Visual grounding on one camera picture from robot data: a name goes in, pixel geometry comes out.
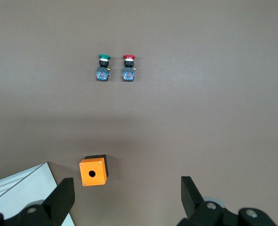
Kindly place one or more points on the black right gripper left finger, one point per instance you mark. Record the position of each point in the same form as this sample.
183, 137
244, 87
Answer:
61, 197

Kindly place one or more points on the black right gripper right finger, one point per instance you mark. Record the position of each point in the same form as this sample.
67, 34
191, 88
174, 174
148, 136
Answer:
193, 202

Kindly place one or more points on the white plastic drawer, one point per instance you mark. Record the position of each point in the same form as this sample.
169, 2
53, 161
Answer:
0, 191

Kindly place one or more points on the white drawer cabinet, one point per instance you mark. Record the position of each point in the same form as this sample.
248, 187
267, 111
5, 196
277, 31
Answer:
18, 195

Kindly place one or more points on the green mushroom push button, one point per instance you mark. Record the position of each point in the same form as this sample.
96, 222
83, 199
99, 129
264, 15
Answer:
102, 75

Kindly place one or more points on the red mushroom push button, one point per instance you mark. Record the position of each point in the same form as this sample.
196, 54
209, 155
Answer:
128, 75

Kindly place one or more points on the brown table mat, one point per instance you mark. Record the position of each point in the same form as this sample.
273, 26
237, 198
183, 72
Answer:
176, 106

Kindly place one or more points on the orange button enclosure box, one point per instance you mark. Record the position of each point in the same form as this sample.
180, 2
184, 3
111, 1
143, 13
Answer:
98, 174

